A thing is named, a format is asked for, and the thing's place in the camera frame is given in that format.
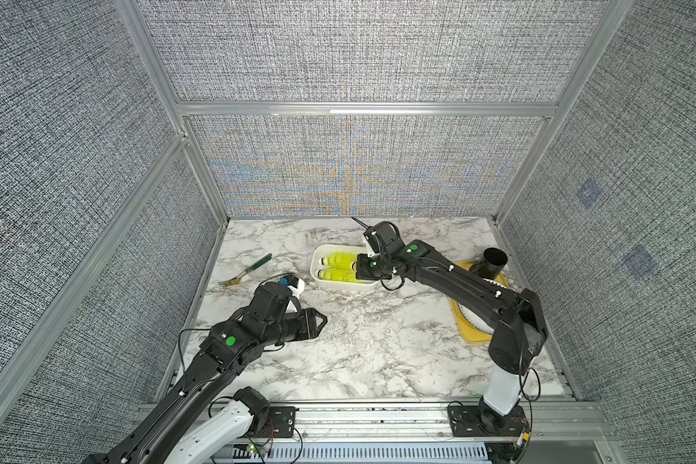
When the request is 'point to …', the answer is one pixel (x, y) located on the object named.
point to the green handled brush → (238, 277)
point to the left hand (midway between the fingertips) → (326, 319)
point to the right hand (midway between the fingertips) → (355, 263)
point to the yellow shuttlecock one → (338, 259)
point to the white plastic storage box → (319, 251)
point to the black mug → (492, 263)
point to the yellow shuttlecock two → (337, 275)
